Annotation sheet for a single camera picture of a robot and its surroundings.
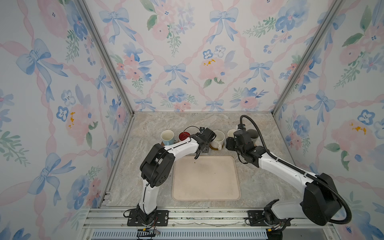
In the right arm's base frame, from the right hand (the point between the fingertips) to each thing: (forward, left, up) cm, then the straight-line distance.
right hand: (230, 139), depth 87 cm
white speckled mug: (+1, +7, -6) cm, 9 cm away
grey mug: (+7, -17, -5) cm, 19 cm away
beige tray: (-17, +13, -16) cm, 27 cm away
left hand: (+1, +15, -9) cm, 18 cm away
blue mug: (+4, +37, -5) cm, 38 cm away
